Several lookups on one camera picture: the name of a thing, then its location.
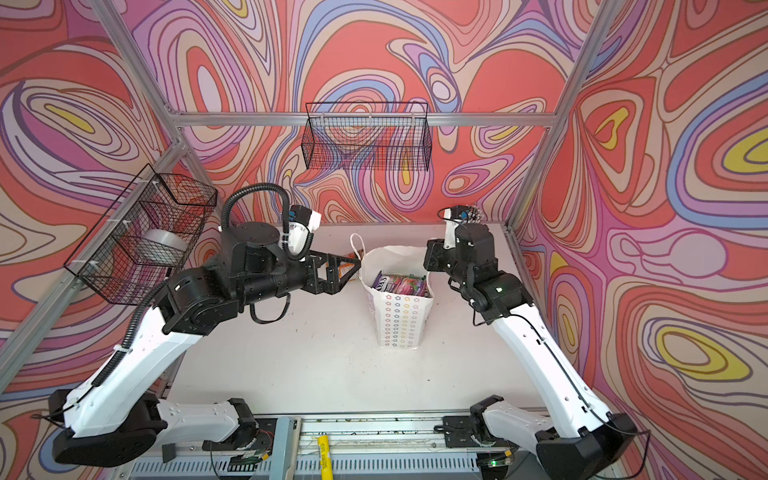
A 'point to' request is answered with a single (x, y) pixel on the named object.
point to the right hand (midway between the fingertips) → (429, 249)
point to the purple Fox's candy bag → (408, 285)
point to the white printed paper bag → (400, 319)
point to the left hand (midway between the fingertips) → (347, 261)
